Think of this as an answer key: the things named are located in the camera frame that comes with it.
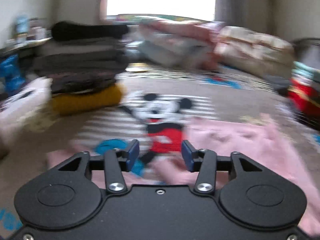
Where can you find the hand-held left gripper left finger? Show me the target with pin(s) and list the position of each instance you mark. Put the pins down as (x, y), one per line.
(132, 155)

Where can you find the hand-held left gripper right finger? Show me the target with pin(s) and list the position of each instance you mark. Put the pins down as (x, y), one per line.
(187, 156)

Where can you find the pink sweatshirt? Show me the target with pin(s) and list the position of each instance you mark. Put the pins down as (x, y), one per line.
(237, 142)

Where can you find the stack of dark folded clothes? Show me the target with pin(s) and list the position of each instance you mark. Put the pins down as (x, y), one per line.
(80, 62)

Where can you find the stack of colourful folded clothes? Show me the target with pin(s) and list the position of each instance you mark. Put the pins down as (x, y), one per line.
(303, 97)

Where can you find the cartoon mouse printed blanket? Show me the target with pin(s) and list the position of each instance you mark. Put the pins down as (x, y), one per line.
(225, 100)

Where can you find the yellow book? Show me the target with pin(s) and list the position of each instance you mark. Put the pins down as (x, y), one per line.
(137, 69)

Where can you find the pink folded quilt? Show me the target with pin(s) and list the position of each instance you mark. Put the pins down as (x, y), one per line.
(172, 42)

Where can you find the small grey garment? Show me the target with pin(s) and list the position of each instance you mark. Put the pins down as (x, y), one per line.
(280, 85)

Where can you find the pale purple folded garment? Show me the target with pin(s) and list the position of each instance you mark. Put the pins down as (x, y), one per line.
(22, 110)

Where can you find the cream folded quilt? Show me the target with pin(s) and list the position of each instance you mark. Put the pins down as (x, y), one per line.
(252, 50)

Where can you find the colourful printed board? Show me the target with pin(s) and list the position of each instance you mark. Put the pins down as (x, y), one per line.
(162, 17)

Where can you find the blue shiny bag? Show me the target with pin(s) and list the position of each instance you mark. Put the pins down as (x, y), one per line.
(11, 75)

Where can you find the cluttered desk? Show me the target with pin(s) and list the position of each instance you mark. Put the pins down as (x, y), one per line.
(25, 43)

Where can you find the dark wooden headboard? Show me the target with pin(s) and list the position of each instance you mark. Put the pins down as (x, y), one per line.
(308, 48)

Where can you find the grey curtain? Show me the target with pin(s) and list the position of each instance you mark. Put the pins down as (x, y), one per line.
(240, 2)

